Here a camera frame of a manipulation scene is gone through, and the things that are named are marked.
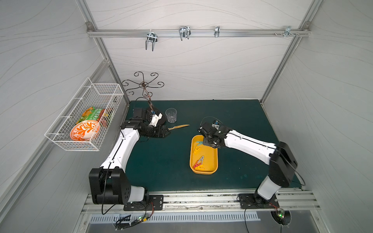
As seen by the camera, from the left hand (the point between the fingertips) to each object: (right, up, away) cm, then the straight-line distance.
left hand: (164, 132), depth 81 cm
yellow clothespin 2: (+20, -21, +3) cm, 29 cm away
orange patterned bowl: (-33, +3, -17) cm, 37 cm away
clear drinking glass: (0, +11, +26) cm, 29 cm away
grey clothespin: (+22, -17, +7) cm, 28 cm away
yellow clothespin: (+18, -12, +11) cm, 25 cm away
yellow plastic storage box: (+23, -17, +7) cm, 29 cm away
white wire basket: (-33, +21, -1) cm, 39 cm away
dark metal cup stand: (-14, +29, +5) cm, 32 cm away
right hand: (+25, -5, +5) cm, 26 cm away
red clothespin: (+18, -20, +5) cm, 28 cm away
